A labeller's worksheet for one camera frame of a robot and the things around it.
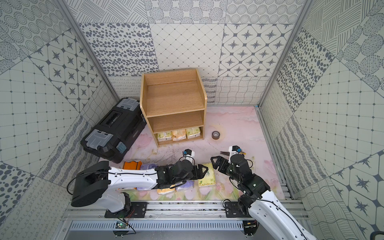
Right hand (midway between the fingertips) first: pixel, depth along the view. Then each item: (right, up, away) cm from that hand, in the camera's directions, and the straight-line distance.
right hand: (216, 163), depth 78 cm
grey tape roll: (+3, +12, +23) cm, 27 cm away
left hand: (-5, -2, -3) cm, 6 cm away
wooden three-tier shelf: (-23, +32, 0) cm, 39 cm away
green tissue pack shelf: (-4, -9, +2) cm, 10 cm away
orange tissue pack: (-46, -2, +4) cm, 47 cm away
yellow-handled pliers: (+10, +1, +17) cm, 20 cm away
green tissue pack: (-13, +14, +20) cm, 28 cm away
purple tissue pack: (-38, -3, +5) cm, 39 cm away
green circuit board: (-48, -28, -6) cm, 56 cm away
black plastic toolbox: (-58, +13, +4) cm, 60 cm away
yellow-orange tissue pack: (-27, -14, -1) cm, 30 cm away
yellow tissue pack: (-22, +13, +18) cm, 31 cm away
